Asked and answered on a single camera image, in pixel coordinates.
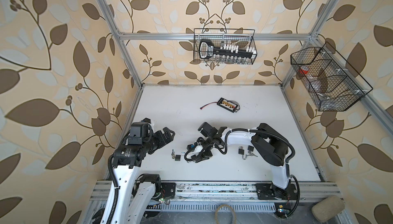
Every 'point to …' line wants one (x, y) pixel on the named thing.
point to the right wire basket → (331, 82)
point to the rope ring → (235, 222)
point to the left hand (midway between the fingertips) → (169, 136)
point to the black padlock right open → (241, 151)
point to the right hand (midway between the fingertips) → (194, 155)
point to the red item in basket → (304, 70)
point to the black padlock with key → (177, 157)
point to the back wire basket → (244, 44)
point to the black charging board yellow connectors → (227, 105)
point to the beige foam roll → (327, 208)
